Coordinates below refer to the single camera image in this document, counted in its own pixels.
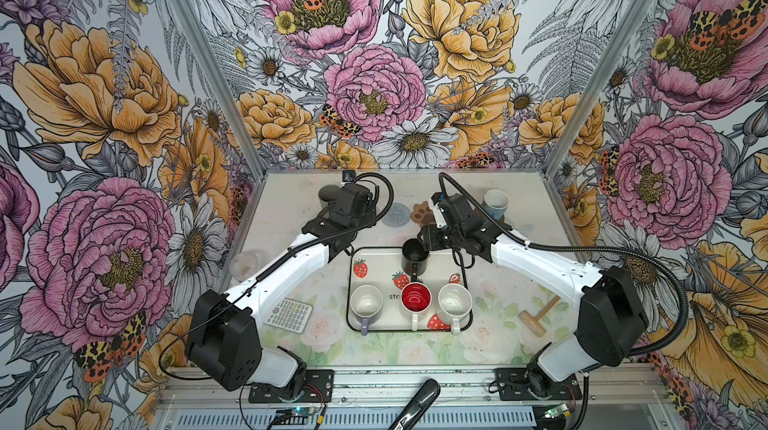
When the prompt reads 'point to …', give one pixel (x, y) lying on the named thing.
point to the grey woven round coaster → (398, 215)
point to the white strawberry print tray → (383, 267)
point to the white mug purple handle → (366, 301)
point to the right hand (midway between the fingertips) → (429, 242)
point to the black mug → (414, 258)
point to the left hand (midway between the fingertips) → (356, 212)
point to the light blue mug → (495, 203)
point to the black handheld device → (422, 400)
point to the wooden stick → (533, 322)
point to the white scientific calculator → (289, 314)
